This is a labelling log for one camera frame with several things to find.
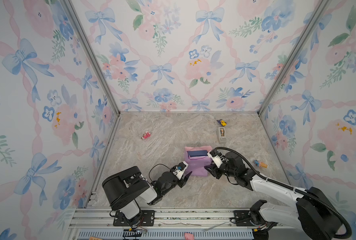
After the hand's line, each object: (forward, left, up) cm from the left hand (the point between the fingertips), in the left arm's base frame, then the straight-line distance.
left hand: (188, 168), depth 84 cm
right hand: (+3, -11, +1) cm, 11 cm away
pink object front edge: (-31, 0, -4) cm, 31 cm away
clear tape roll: (+28, -24, -2) cm, 37 cm away
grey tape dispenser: (+22, -23, -3) cm, 32 cm away
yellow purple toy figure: (+37, -26, -4) cm, 46 cm away
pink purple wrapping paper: (0, -4, +3) cm, 5 cm away
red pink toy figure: (+26, +28, -4) cm, 39 cm away
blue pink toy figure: (+5, -44, -4) cm, 44 cm away
